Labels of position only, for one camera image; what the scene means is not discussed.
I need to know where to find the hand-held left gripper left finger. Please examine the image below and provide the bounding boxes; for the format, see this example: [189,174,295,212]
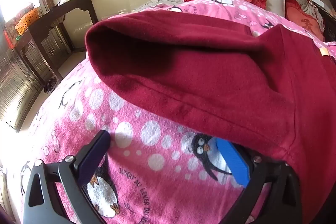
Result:
[22,130,111,224]

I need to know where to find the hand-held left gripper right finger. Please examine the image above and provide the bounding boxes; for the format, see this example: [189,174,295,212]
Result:
[215,138,303,224]

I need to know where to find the dark red fleece garment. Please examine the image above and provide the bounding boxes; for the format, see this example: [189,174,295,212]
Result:
[86,11,336,224]

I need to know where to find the pink penguin print blanket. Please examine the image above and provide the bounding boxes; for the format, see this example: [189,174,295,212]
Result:
[16,0,336,224]

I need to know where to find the pair of dark shoes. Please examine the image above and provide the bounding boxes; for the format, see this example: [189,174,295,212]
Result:
[43,77,59,94]

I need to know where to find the wooden louvred cabinet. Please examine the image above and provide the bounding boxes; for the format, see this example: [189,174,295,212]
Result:
[0,40,42,132]

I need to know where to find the dark wooden table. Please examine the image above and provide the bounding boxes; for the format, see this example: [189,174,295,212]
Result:
[12,0,99,88]

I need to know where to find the orange plastic basket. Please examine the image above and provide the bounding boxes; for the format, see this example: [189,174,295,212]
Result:
[14,8,40,35]

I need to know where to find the small red heart cushion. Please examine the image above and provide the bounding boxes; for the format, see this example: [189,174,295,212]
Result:
[285,0,326,42]

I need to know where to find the white pillow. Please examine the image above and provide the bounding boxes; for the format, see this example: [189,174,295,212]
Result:
[256,0,286,18]

